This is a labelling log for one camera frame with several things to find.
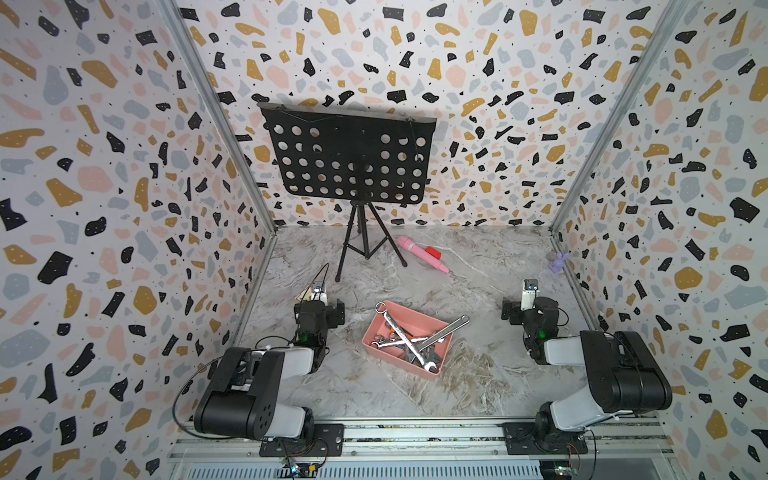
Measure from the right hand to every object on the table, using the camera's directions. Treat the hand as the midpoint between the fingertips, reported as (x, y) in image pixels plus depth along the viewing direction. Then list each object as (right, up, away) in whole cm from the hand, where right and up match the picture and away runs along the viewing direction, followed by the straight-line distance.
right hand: (523, 297), depth 95 cm
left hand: (-63, 0, -3) cm, 63 cm away
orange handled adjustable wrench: (-30, -16, -8) cm, 35 cm away
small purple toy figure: (+18, +10, +14) cm, 25 cm away
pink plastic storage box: (-35, -8, -2) cm, 36 cm away
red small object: (-27, +14, +17) cm, 35 cm away
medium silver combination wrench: (-40, -13, -6) cm, 42 cm away
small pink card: (-73, -1, +6) cm, 73 cm away
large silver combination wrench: (-22, -5, -11) cm, 25 cm away
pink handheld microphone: (-37, +18, +18) cm, 45 cm away
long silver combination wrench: (-45, -2, -7) cm, 45 cm away
